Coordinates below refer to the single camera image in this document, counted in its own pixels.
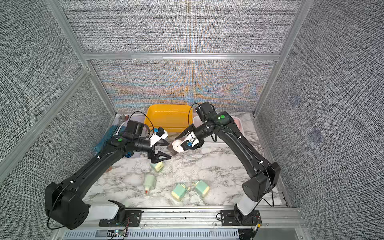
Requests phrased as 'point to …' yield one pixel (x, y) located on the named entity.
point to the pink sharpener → (177, 145)
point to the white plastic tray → (214, 137)
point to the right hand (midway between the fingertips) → (183, 132)
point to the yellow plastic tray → (173, 118)
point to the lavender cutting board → (142, 130)
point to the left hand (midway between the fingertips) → (170, 147)
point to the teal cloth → (110, 132)
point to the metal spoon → (122, 117)
